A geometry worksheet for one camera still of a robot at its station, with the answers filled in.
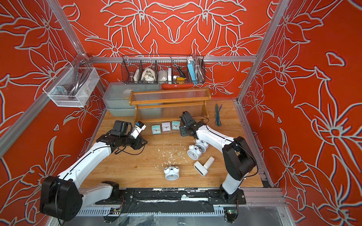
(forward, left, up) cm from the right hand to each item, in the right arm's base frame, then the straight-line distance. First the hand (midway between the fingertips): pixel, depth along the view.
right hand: (183, 128), depth 90 cm
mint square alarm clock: (+2, +18, -4) cm, 19 cm away
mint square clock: (+6, +5, -4) cm, 9 cm away
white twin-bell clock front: (-27, +6, -2) cm, 28 cm away
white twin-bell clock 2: (-11, -12, -1) cm, 16 cm away
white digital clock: (-23, -11, -5) cm, 26 cm away
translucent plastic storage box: (+21, +48, +9) cm, 53 cm away
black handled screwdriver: (+33, +3, +23) cm, 41 cm away
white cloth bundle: (+26, +23, +24) cm, 42 cm away
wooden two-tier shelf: (+17, +12, +5) cm, 21 cm away
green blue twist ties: (+14, -27, -10) cm, 32 cm away
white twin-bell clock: (-16, -7, -2) cm, 17 cm away
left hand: (-9, +24, +3) cm, 25 cm away
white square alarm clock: (+4, +12, -3) cm, 13 cm away
